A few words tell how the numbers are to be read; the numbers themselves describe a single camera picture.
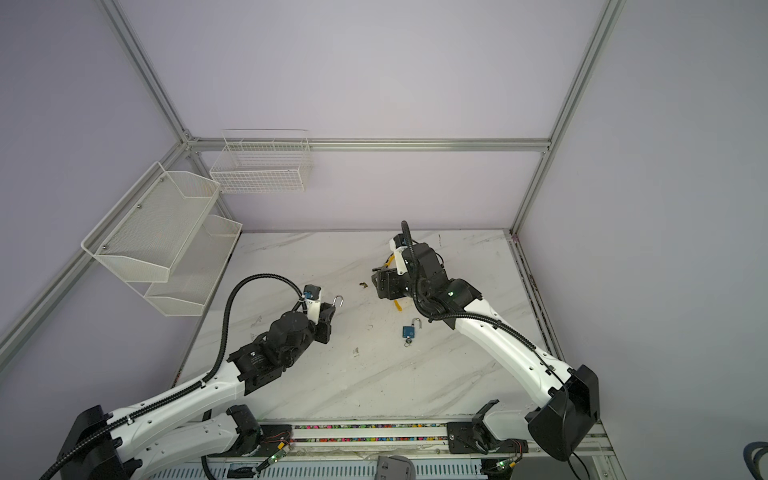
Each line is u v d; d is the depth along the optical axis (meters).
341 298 0.78
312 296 0.66
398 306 0.98
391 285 0.65
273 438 0.74
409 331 0.93
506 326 0.46
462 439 0.73
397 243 0.65
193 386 0.48
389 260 1.11
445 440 0.75
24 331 0.51
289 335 0.56
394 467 0.69
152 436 0.44
